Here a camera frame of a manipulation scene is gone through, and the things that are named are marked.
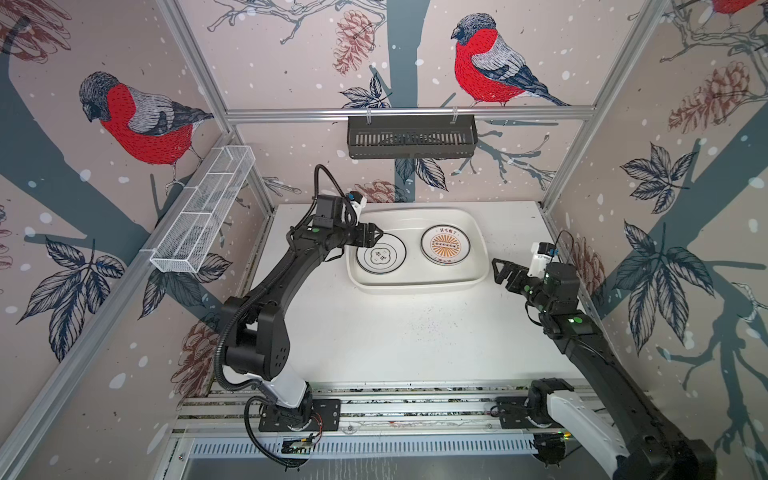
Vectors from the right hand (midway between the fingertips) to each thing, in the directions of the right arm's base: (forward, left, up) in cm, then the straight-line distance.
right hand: (505, 267), depth 80 cm
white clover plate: (+14, +35, -16) cm, 41 cm away
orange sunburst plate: (+21, +13, -16) cm, 29 cm away
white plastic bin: (+8, +23, -17) cm, 30 cm away
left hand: (+9, +37, +5) cm, 39 cm away
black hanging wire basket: (+47, +26, +11) cm, 55 cm away
